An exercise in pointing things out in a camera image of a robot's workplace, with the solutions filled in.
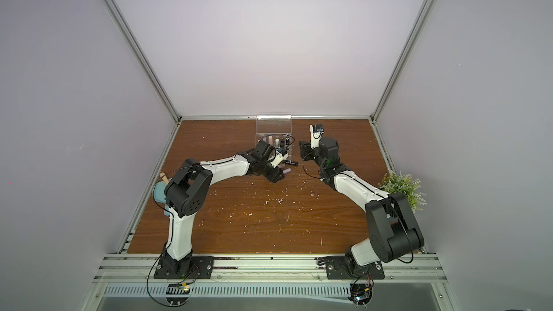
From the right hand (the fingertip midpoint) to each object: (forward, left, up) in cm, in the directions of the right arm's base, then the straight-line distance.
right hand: (307, 136), depth 87 cm
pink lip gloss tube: (+7, +17, -11) cm, 21 cm away
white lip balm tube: (+8, +14, -14) cm, 21 cm away
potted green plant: (-19, -31, -3) cm, 37 cm away
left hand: (-8, +10, -17) cm, 21 cm away
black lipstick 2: (-1, +7, -18) cm, 19 cm away
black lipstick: (+8, +9, -13) cm, 17 cm away
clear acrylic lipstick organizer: (+14, +15, -12) cm, 24 cm away
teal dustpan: (-16, +67, -20) cm, 72 cm away
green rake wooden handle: (-10, +66, -17) cm, 69 cm away
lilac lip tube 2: (-6, +9, -17) cm, 20 cm away
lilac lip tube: (+7, +20, -11) cm, 24 cm away
